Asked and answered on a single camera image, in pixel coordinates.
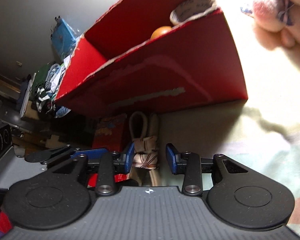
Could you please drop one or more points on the white wall socket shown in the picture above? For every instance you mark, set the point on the white wall socket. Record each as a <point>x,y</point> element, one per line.
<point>19,64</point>

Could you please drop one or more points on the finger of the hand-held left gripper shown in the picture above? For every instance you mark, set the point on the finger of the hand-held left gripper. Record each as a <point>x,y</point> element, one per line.
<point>47,155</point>
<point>95,152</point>

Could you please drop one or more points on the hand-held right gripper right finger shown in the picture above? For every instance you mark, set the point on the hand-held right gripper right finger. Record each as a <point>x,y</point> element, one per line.
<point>170,157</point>

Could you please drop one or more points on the red cloth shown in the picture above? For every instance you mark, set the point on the red cloth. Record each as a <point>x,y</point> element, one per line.
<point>2,222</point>

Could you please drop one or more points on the red cardboard box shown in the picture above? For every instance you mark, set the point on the red cardboard box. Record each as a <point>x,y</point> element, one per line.
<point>165,67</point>

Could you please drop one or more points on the printed packing tape roll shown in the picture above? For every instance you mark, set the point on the printed packing tape roll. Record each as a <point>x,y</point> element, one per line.
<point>190,10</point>

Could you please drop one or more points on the blue plastic bag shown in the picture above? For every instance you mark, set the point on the blue plastic bag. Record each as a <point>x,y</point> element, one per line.
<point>62,37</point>

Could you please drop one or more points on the white and pink plush bunny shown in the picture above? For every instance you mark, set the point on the white and pink plush bunny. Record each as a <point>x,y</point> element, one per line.
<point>272,12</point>

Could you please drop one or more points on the orange ball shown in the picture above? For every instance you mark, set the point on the orange ball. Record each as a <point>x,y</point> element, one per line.
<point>161,32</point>

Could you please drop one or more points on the pile of clothes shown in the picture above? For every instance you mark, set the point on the pile of clothes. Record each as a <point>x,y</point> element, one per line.
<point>47,92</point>

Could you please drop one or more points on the red printed carton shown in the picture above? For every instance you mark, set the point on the red printed carton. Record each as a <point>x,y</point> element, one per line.
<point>110,132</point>

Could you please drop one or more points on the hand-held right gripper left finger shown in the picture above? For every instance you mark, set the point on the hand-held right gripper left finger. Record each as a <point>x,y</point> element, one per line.
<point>130,156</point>

